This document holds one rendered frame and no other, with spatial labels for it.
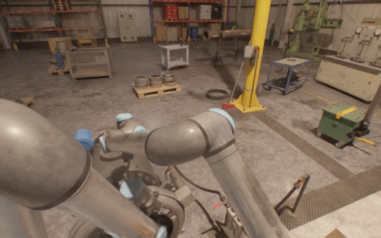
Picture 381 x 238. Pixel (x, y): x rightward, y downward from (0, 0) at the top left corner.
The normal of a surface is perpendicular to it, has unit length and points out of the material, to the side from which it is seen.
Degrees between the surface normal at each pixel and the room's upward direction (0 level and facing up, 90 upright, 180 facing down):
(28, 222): 92
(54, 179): 79
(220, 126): 46
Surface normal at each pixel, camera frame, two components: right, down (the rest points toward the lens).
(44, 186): 0.53, 0.26
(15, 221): 0.88, 0.22
